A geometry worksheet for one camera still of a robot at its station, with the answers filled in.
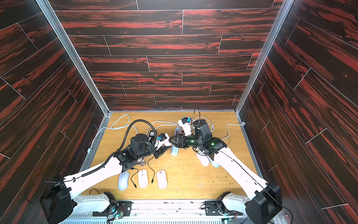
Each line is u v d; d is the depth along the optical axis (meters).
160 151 0.67
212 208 0.73
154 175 0.86
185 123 0.65
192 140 0.62
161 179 0.83
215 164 0.90
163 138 0.63
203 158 0.91
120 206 0.73
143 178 0.82
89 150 0.99
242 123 1.11
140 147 0.59
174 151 0.93
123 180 0.82
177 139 0.64
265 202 0.38
